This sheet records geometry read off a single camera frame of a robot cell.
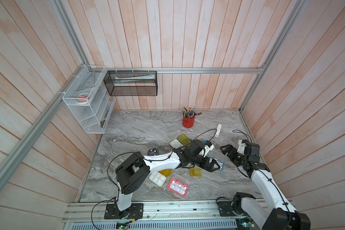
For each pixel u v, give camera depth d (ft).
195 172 2.86
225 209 2.40
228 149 2.50
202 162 2.34
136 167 1.69
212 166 2.25
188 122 3.42
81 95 2.49
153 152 3.13
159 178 2.75
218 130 3.39
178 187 2.63
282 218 1.31
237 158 2.34
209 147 2.41
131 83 3.43
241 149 2.43
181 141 3.31
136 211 2.40
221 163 2.93
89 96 2.52
